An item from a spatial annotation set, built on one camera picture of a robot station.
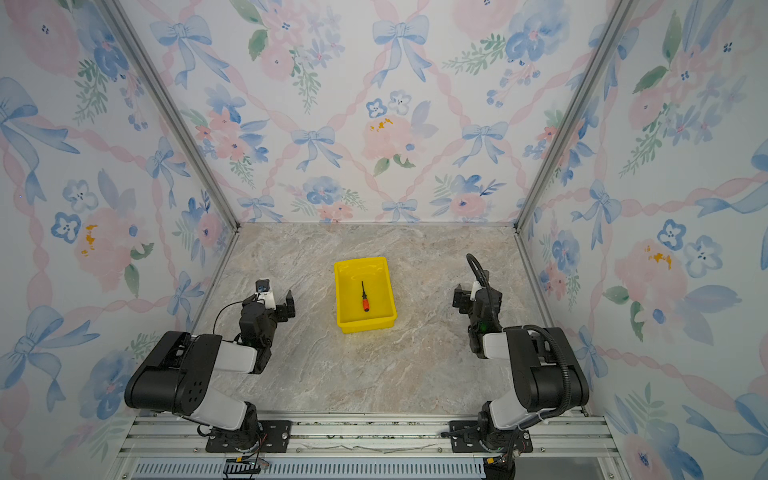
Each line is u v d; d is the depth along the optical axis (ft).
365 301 3.20
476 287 2.73
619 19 2.27
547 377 1.47
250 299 2.80
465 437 2.40
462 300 2.80
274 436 2.45
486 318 2.27
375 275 3.50
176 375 1.49
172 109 2.82
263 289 2.56
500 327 2.15
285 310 2.75
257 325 2.31
